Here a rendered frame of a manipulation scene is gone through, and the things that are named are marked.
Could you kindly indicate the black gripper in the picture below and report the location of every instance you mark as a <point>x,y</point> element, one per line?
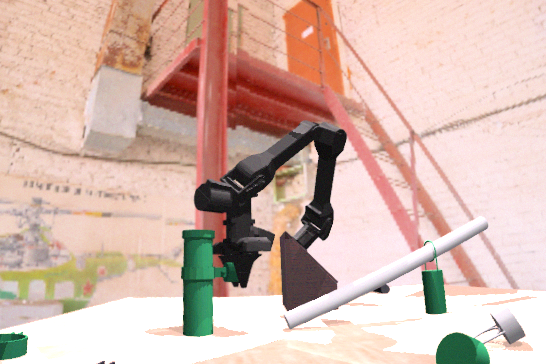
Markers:
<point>239,248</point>

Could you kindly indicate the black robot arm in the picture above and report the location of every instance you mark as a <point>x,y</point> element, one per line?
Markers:
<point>255,172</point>

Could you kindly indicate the dark green cup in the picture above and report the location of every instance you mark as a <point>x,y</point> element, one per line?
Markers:
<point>228,272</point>

